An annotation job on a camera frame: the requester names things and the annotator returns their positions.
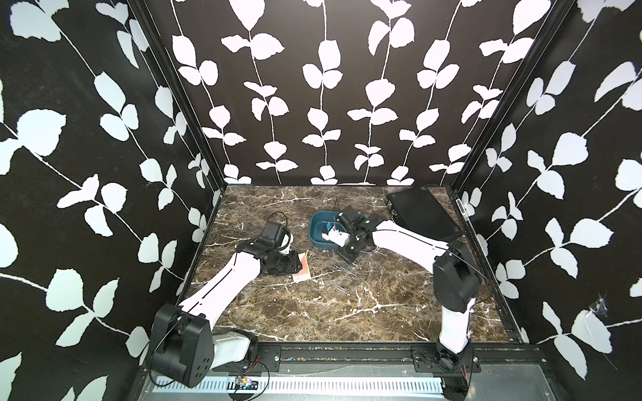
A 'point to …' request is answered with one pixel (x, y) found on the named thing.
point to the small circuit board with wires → (245, 383)
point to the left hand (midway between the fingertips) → (299, 262)
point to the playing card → (304, 274)
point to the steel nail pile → (349, 271)
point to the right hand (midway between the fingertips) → (338, 250)
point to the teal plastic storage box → (322, 221)
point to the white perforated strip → (305, 386)
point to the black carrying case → (418, 210)
